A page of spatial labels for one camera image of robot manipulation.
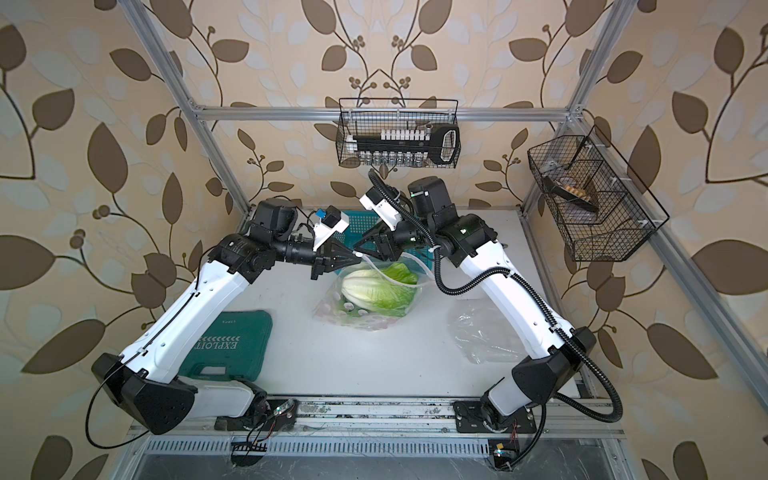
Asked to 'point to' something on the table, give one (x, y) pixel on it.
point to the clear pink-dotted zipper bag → (333, 309)
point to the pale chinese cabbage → (376, 292)
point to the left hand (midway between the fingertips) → (352, 253)
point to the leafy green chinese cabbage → (400, 288)
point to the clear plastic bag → (485, 332)
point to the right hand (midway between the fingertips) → (361, 241)
